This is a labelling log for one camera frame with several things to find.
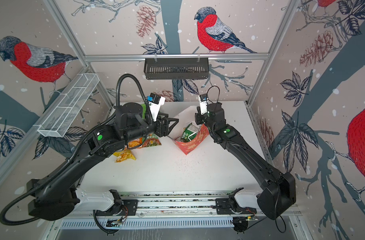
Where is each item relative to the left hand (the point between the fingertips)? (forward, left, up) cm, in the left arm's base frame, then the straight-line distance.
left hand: (173, 118), depth 56 cm
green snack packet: (+14, +17, -39) cm, 44 cm away
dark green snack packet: (+15, -8, -32) cm, 36 cm away
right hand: (+16, -11, -12) cm, 23 cm away
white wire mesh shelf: (+14, +58, -12) cm, 61 cm away
